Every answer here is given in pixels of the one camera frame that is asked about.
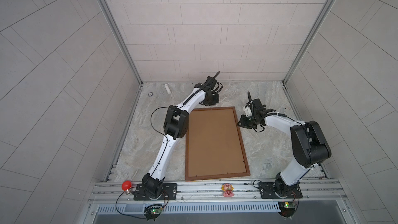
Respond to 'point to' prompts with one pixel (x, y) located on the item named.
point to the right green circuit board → (287, 208)
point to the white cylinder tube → (167, 88)
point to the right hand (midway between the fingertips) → (238, 123)
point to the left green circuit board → (152, 211)
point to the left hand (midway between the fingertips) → (221, 100)
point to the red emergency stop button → (126, 185)
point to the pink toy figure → (228, 188)
